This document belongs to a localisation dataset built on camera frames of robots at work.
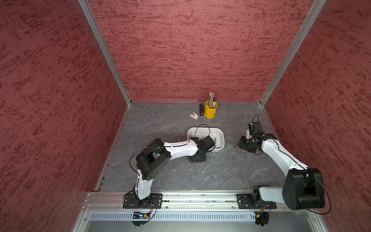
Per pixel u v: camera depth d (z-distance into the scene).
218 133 0.98
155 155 0.54
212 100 1.05
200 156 0.79
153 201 0.74
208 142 0.73
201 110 1.13
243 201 0.74
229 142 0.98
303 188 0.41
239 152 0.92
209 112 1.06
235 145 0.95
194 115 1.10
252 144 0.65
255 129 0.69
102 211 0.72
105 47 0.86
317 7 0.71
